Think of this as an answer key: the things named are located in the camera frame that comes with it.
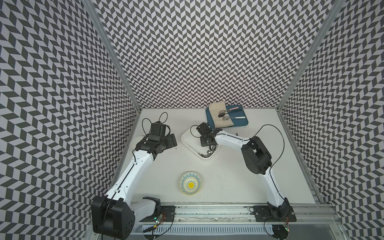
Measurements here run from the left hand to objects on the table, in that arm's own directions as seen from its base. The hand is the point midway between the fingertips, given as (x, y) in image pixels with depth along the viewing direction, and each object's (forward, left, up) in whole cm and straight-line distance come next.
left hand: (169, 141), depth 82 cm
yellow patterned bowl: (-18, -12, -16) cm, 26 cm away
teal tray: (+34, -46, -15) cm, 59 cm away
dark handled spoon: (+33, -35, -14) cm, 50 cm away
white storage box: (+8, -12, -9) cm, 17 cm away
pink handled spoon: (+36, -36, -14) cm, 53 cm away
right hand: (+10, -22, -16) cm, 29 cm away
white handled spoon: (+30, -38, -15) cm, 50 cm away
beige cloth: (+39, -29, -14) cm, 51 cm away
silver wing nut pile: (+1, -23, -15) cm, 27 cm away
